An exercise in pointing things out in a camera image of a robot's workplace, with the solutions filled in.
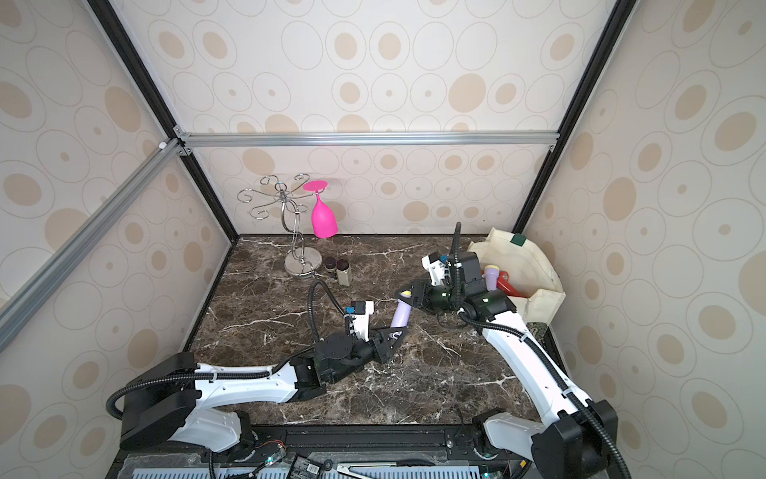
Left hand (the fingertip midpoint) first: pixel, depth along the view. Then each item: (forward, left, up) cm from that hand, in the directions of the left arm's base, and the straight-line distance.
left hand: (414, 337), depth 69 cm
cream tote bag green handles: (+25, -37, -8) cm, 45 cm away
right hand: (+10, 0, +1) cm, 11 cm away
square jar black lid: (+30, +21, -16) cm, 40 cm away
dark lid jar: (+32, +26, -14) cm, 44 cm away
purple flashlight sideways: (+6, +3, +2) cm, 7 cm away
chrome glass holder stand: (+39, +38, -20) cm, 58 cm away
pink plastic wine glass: (+38, +27, 0) cm, 47 cm away
